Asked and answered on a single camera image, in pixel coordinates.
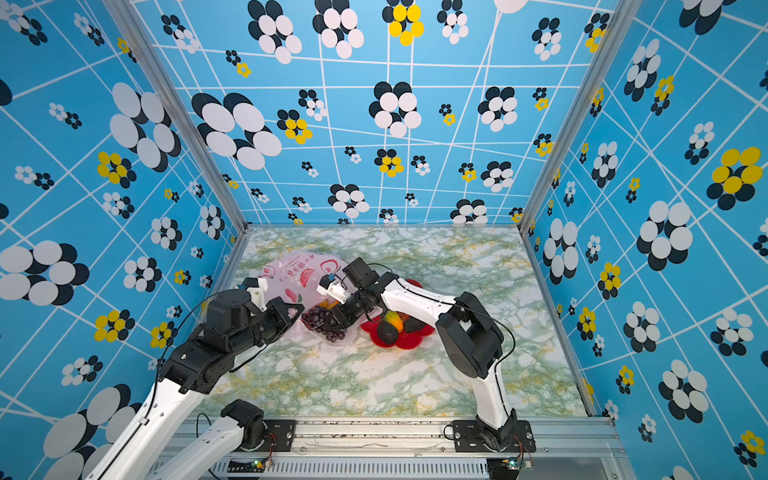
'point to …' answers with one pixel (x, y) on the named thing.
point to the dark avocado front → (387, 333)
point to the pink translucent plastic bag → (294, 280)
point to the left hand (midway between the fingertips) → (307, 305)
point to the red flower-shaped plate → (405, 340)
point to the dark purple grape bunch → (320, 320)
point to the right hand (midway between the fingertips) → (331, 324)
